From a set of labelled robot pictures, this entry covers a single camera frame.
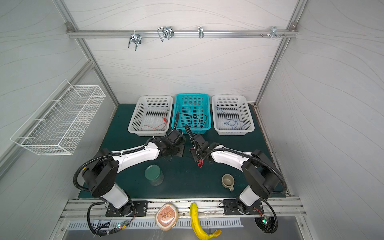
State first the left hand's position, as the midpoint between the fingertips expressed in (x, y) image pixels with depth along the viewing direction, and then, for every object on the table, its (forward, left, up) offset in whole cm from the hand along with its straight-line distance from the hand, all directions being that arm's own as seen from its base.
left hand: (184, 148), depth 88 cm
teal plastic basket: (+35, -5, -6) cm, 36 cm away
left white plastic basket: (+29, +27, -5) cm, 40 cm away
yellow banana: (-38, -9, -1) cm, 39 cm away
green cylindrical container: (-18, +14, +4) cm, 23 cm away
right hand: (+1, -8, -2) cm, 9 cm away
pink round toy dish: (-34, +6, -3) cm, 35 cm away
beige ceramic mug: (-17, -25, -6) cm, 31 cm away
